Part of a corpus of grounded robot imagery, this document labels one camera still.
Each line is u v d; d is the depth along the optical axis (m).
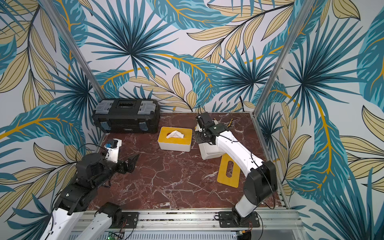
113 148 0.56
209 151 0.92
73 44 0.80
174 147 0.95
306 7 0.69
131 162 0.60
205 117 0.64
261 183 0.43
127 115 0.95
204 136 0.59
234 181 0.86
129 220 0.69
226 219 0.73
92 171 0.47
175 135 0.93
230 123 1.13
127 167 0.61
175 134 0.90
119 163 0.58
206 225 0.73
